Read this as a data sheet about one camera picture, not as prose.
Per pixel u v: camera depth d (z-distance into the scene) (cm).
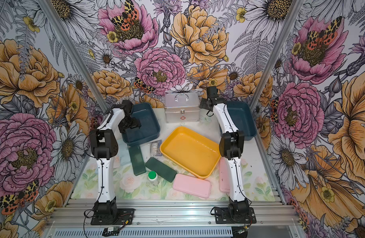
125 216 74
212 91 84
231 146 65
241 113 119
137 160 92
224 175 85
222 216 74
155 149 96
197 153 101
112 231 70
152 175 78
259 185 85
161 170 91
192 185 83
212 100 76
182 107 105
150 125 120
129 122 92
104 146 64
